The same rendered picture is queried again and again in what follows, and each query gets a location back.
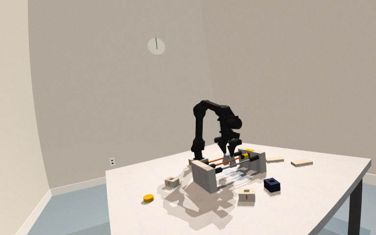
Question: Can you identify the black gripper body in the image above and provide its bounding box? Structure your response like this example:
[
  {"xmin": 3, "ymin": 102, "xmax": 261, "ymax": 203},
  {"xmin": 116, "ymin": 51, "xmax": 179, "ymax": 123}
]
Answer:
[{"xmin": 214, "ymin": 129, "xmax": 242, "ymax": 147}]

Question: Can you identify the yellow short cylinder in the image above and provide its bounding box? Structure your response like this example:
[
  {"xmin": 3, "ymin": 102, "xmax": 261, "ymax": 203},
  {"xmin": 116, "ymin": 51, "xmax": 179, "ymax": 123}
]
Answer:
[{"xmin": 143, "ymin": 194, "xmax": 154, "ymax": 203}]

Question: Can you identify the beige rectangular block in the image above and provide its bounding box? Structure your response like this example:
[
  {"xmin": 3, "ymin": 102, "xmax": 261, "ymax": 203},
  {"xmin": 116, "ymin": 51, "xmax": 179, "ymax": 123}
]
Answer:
[
  {"xmin": 291, "ymin": 159, "xmax": 313, "ymax": 167},
  {"xmin": 266, "ymin": 157, "xmax": 284, "ymax": 163}
]

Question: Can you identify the beige box with red arrow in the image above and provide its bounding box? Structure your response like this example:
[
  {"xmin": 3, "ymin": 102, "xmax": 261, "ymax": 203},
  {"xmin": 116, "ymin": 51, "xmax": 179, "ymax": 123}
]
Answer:
[{"xmin": 238, "ymin": 188, "xmax": 256, "ymax": 202}]

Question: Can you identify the cream square block with centre hole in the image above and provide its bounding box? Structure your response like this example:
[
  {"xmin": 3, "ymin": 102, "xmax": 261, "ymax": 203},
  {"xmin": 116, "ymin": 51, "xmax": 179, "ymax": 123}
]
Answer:
[{"xmin": 164, "ymin": 177, "xmax": 180, "ymax": 188}]

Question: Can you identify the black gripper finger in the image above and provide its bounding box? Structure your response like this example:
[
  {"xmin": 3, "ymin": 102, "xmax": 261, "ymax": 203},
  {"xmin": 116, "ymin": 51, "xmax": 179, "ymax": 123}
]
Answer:
[
  {"xmin": 217, "ymin": 142, "xmax": 227, "ymax": 154},
  {"xmin": 227, "ymin": 145, "xmax": 237, "ymax": 157}
]

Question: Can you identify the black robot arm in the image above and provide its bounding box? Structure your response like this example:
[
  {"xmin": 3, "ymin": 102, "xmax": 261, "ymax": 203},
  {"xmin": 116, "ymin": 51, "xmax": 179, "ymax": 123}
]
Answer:
[{"xmin": 191, "ymin": 100, "xmax": 242, "ymax": 160}]

